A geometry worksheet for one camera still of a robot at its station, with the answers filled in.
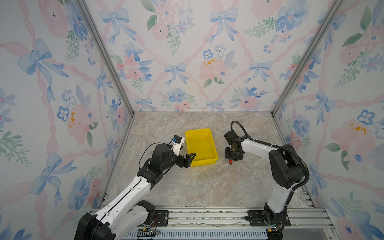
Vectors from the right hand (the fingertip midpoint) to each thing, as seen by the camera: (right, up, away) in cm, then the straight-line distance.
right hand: (229, 156), depth 96 cm
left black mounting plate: (-38, -26, -22) cm, 51 cm away
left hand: (-25, +7, -20) cm, 33 cm away
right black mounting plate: (+8, -26, -23) cm, 36 cm away
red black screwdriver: (0, -2, -4) cm, 5 cm away
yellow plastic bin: (-18, +9, +4) cm, 20 cm away
